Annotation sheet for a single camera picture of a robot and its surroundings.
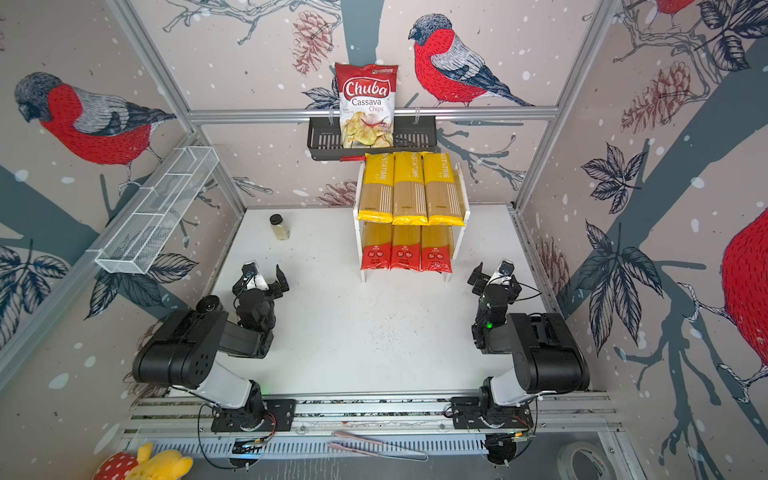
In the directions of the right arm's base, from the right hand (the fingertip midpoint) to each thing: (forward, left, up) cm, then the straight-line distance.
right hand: (494, 272), depth 88 cm
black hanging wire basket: (+36, +26, +25) cm, 51 cm away
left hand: (-4, +71, +4) cm, 71 cm away
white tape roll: (-45, -10, -8) cm, 47 cm away
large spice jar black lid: (-15, +82, +3) cm, 83 cm away
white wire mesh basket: (-9, +92, +23) cm, 96 cm away
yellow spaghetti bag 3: (+6, +17, +25) cm, 31 cm away
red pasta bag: (+3, +36, +9) cm, 37 cm away
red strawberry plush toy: (-51, +88, -2) cm, 101 cm away
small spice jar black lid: (+20, +74, +2) cm, 77 cm away
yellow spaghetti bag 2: (+4, +26, +25) cm, 36 cm away
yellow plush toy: (-50, +79, -3) cm, 93 cm away
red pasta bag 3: (+3, +18, +8) cm, 19 cm away
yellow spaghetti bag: (+3, +34, +25) cm, 43 cm away
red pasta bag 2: (+2, +27, +8) cm, 28 cm away
